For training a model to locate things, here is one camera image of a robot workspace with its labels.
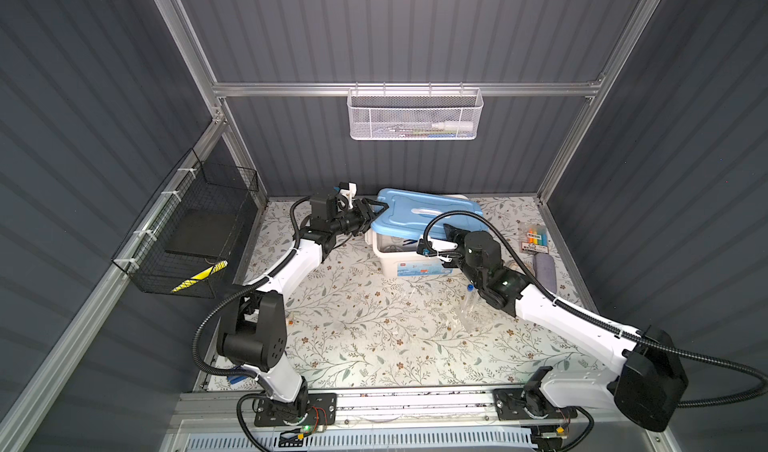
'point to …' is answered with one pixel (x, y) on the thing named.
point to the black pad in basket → (202, 233)
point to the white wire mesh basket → (415, 114)
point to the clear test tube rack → (472, 314)
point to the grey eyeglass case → (544, 269)
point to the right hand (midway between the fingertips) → (453, 227)
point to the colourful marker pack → (537, 241)
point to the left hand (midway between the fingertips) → (387, 209)
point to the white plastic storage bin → (397, 254)
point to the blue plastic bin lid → (421, 214)
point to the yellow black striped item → (201, 277)
